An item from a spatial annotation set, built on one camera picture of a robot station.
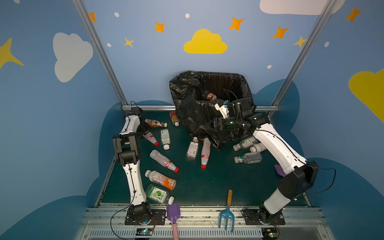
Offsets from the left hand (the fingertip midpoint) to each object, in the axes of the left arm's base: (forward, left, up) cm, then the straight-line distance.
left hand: (148, 132), depth 104 cm
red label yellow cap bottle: (+13, -43, +22) cm, 50 cm away
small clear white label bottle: (-5, -13, -1) cm, 13 cm away
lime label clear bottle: (-41, -13, -1) cm, 43 cm away
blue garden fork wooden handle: (-49, -50, -3) cm, 70 cm away
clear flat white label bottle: (-13, -31, -1) cm, 34 cm away
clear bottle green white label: (-9, -67, +1) cm, 68 cm away
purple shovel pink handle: (-48, -22, -6) cm, 54 cm away
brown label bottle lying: (+9, -3, 0) cm, 9 cm away
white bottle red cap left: (-4, -3, -1) cm, 5 cm away
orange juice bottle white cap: (-33, -12, +1) cm, 35 cm away
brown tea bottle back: (+12, -17, +1) cm, 21 cm away
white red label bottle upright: (-15, -40, 0) cm, 43 cm away
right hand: (-13, -41, +25) cm, 50 cm away
